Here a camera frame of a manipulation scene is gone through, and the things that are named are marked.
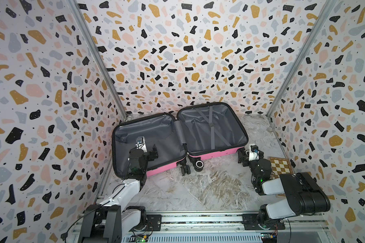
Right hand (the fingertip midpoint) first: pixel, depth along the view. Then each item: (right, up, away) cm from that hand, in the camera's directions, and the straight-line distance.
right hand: (249, 149), depth 89 cm
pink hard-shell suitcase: (-30, +11, +20) cm, 38 cm away
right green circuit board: (+3, -39, -18) cm, 43 cm away
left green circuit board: (-58, -39, -19) cm, 73 cm away
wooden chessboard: (+20, -11, +3) cm, 23 cm away
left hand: (-59, +3, -3) cm, 59 cm away
